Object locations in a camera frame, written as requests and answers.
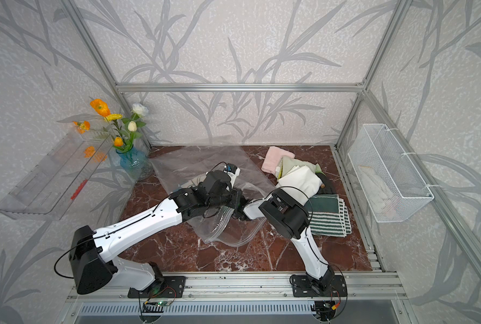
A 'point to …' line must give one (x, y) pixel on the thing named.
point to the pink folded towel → (273, 158)
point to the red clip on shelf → (79, 190)
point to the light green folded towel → (287, 163)
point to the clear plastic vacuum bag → (182, 166)
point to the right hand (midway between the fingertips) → (204, 205)
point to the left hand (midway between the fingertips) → (243, 194)
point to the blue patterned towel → (192, 183)
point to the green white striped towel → (328, 215)
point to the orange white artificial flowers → (127, 126)
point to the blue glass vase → (136, 165)
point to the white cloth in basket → (378, 191)
